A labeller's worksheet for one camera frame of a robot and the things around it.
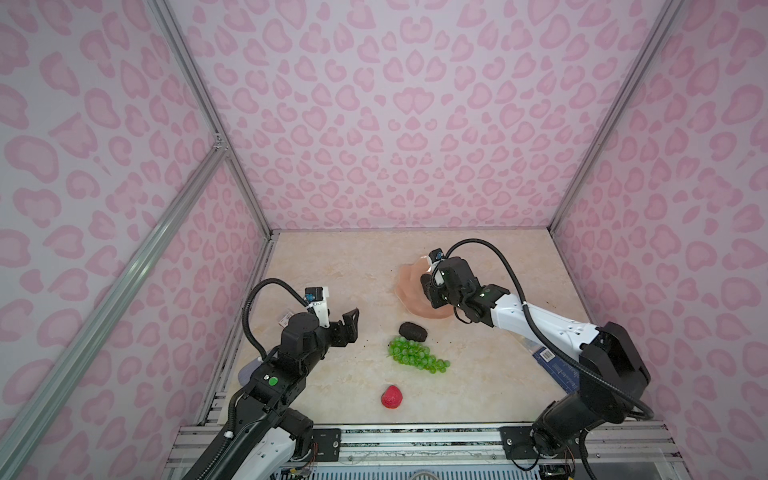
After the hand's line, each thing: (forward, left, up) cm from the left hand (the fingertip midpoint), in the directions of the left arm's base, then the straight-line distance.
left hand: (346, 307), depth 74 cm
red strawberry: (-17, -11, -17) cm, 26 cm away
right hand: (+11, -23, -6) cm, 27 cm away
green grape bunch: (-5, -17, -17) cm, 25 cm away
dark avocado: (+2, -17, -19) cm, 26 cm away
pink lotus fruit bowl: (+16, -18, -20) cm, 31 cm away
